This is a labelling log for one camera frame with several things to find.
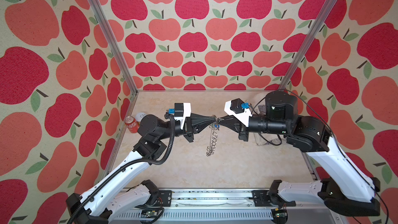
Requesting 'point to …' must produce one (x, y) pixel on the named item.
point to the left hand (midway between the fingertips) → (215, 123)
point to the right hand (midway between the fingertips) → (224, 116)
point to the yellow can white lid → (139, 115)
